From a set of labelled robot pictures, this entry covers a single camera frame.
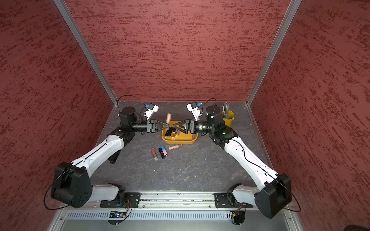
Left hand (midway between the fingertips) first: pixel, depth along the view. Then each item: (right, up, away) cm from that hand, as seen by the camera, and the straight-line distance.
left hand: (167, 129), depth 71 cm
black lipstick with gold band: (-5, -6, +29) cm, 30 cm away
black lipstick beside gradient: (-7, -17, +20) cm, 28 cm away
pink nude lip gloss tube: (-1, -15, +21) cm, 26 cm away
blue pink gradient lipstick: (-6, -16, +21) cm, 27 cm away
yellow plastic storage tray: (+6, -10, +27) cm, 29 cm away
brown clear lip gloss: (-13, -17, +21) cm, 30 cm away
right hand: (+5, 0, -4) cm, 7 cm away
